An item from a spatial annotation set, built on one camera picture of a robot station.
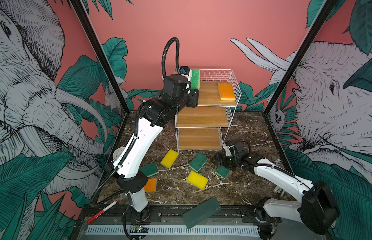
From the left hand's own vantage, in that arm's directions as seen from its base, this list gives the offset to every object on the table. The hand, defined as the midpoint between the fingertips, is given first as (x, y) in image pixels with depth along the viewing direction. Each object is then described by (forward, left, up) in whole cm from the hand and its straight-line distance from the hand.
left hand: (193, 88), depth 61 cm
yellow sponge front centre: (-22, -2, -48) cm, 53 cm away
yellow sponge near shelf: (-8, +14, -49) cm, 52 cm away
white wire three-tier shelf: (-1, -6, -25) cm, 26 cm away
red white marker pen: (-36, +47, -47) cm, 76 cm away
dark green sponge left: (-15, +26, -48) cm, 56 cm away
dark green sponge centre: (-11, -4, -47) cm, 49 cm away
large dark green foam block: (-38, -4, -47) cm, 61 cm away
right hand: (-15, -12, -38) cm, 43 cm away
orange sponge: (-24, +24, -48) cm, 59 cm away
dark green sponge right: (-18, -18, -48) cm, 54 cm away
